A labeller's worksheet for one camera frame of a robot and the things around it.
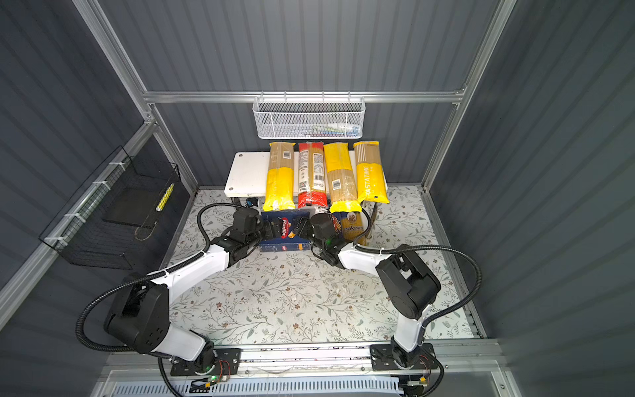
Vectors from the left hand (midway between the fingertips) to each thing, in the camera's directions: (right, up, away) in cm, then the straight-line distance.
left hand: (272, 222), depth 89 cm
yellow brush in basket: (-33, +7, -11) cm, 36 cm away
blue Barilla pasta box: (+6, -7, -2) cm, 9 cm away
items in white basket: (+22, +35, +5) cm, 42 cm away
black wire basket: (-45, +1, -16) cm, 48 cm away
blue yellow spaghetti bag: (+29, -2, +7) cm, 30 cm away
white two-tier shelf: (-6, +16, -11) cm, 20 cm away
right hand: (+10, 0, 0) cm, 10 cm away
